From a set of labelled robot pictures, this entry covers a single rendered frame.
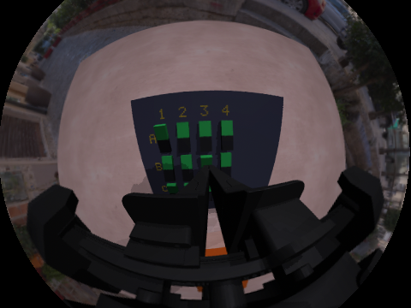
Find dark blue switch panel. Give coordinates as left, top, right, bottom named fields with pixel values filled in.
left=131, top=90, right=284, bottom=195

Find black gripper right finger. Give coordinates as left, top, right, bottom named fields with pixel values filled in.
left=209, top=165, right=305, bottom=254

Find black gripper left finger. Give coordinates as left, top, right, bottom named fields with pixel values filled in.
left=122, top=165, right=210, bottom=257

